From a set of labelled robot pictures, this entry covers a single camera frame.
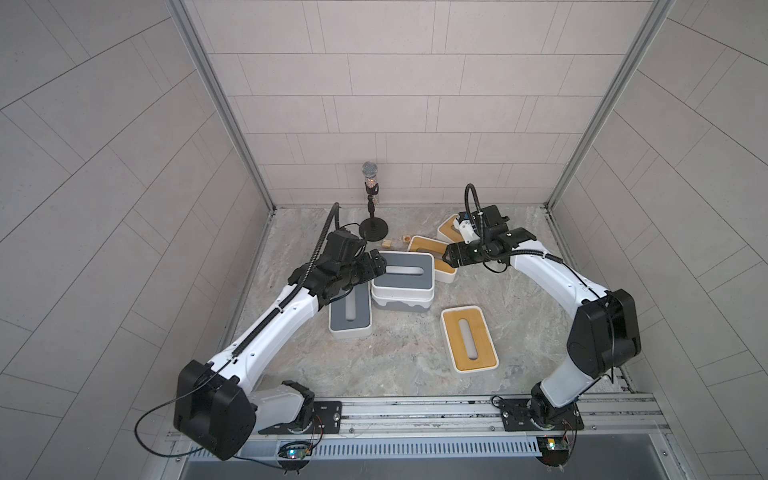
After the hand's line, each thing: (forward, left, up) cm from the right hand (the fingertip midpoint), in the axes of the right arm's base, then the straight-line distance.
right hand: (453, 253), depth 88 cm
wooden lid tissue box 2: (-22, -2, -12) cm, 25 cm away
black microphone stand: (+20, +25, -10) cm, 34 cm away
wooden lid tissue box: (-2, +3, -7) cm, 8 cm away
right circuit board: (-47, -17, -15) cm, 52 cm away
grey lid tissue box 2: (-12, +32, -13) cm, 37 cm away
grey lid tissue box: (-4, +14, -4) cm, 16 cm away
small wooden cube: (+14, +20, -11) cm, 27 cm away
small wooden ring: (+15, +13, -10) cm, 22 cm away
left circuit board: (-45, +42, -10) cm, 62 cm away
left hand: (-6, +21, +5) cm, 22 cm away
